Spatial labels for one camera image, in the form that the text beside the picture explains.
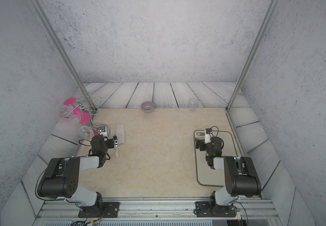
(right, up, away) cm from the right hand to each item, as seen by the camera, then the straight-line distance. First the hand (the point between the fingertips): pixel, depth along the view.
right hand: (205, 136), depth 94 cm
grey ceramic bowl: (-41, +22, +25) cm, 53 cm away
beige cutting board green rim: (-2, -22, -10) cm, 24 cm away
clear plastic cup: (-3, +24, +28) cm, 37 cm away
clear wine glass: (-73, +3, -7) cm, 73 cm away
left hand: (-63, +1, +1) cm, 63 cm away
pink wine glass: (-72, +12, -15) cm, 74 cm away
